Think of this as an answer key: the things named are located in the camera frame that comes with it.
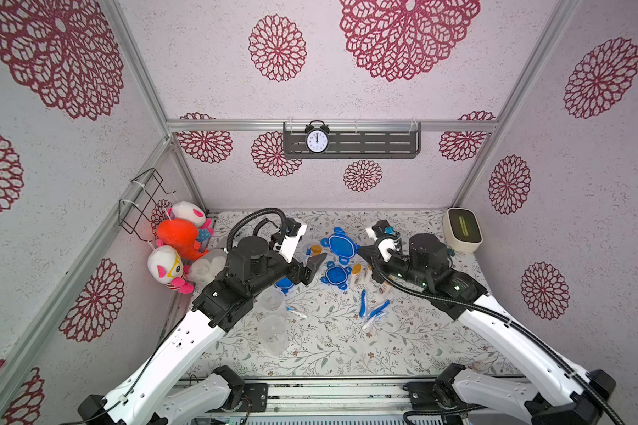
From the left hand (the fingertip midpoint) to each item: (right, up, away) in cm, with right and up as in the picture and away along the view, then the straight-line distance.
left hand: (309, 247), depth 66 cm
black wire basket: (-50, +10, +9) cm, 52 cm away
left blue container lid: (-10, -15, +30) cm, 35 cm away
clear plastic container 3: (-12, -29, +19) cm, 36 cm away
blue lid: (+8, 0, +4) cm, 9 cm away
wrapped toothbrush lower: (+20, -25, +21) cm, 39 cm away
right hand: (+13, 0, +2) cm, 13 cm away
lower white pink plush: (-44, -6, +13) cm, 46 cm away
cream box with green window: (+60, +5, +40) cm, 73 cm away
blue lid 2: (+9, -12, +34) cm, 37 cm away
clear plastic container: (-1, -2, +28) cm, 28 cm away
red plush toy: (-42, +3, +20) cm, 47 cm away
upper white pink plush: (-45, +12, +28) cm, 55 cm away
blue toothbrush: (+23, -22, +23) cm, 40 cm away
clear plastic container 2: (-14, -20, +26) cm, 36 cm away
